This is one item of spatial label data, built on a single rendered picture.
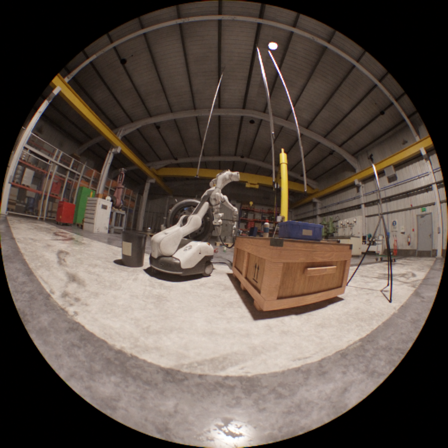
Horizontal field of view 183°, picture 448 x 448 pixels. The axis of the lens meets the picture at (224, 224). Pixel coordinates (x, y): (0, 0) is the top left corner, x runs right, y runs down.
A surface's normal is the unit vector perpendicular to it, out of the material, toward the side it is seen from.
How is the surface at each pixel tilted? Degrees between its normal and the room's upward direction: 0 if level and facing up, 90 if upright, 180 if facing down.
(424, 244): 90
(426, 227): 90
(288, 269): 90
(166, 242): 90
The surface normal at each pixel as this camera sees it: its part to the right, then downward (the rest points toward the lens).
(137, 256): 0.81, 0.09
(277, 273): 0.13, -0.07
